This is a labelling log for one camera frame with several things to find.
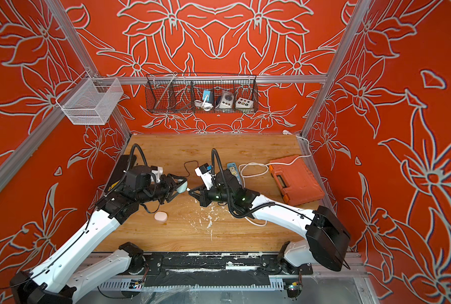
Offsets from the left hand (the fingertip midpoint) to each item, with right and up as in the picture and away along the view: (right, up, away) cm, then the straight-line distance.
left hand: (186, 182), depth 72 cm
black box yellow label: (-40, +6, +31) cm, 51 cm away
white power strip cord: (+55, +25, +49) cm, 78 cm away
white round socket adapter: (+16, +36, +19) cm, 44 cm away
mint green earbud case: (-1, -2, -2) cm, 3 cm away
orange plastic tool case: (+51, -4, +21) cm, 55 cm away
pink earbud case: (-14, -17, +12) cm, 25 cm away
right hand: (0, -4, -2) cm, 5 cm away
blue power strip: (+20, +5, +29) cm, 36 cm away
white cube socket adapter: (+25, +37, +23) cm, 50 cm away
